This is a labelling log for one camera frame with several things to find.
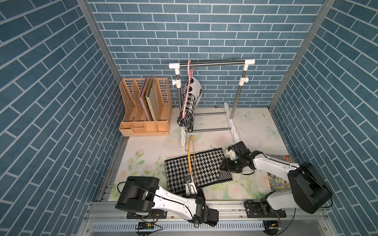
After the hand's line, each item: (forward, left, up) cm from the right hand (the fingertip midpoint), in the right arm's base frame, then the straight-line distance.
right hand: (224, 169), depth 87 cm
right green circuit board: (-26, -22, -2) cm, 34 cm away
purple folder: (+44, +54, +30) cm, 76 cm away
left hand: (-14, +14, +2) cm, 20 cm away
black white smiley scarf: (+31, +22, +31) cm, 49 cm away
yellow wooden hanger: (+6, +19, +1) cm, 20 cm away
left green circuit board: (-31, +39, -4) cm, 50 cm away
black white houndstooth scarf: (-1, +12, +1) cm, 12 cm away
